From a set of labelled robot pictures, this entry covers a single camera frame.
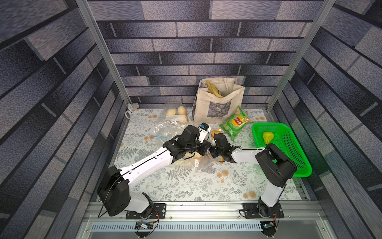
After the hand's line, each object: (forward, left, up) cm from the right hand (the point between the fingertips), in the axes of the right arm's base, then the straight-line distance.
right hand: (197, 149), depth 92 cm
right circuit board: (-39, -35, -8) cm, 53 cm away
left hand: (-6, -8, +16) cm, 19 cm away
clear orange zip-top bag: (-11, +2, +6) cm, 13 cm away
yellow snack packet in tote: (+32, -10, +22) cm, 40 cm away
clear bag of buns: (+30, +16, +2) cm, 34 cm away
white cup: (+35, +53, +2) cm, 63 cm away
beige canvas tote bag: (+21, -12, +22) cm, 33 cm away
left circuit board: (-40, +27, -5) cm, 48 cm away
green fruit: (+10, -47, -1) cm, 48 cm away
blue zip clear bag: (+15, +22, -1) cm, 27 cm away
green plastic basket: (+12, -60, -3) cm, 61 cm away
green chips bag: (+17, -26, +5) cm, 31 cm away
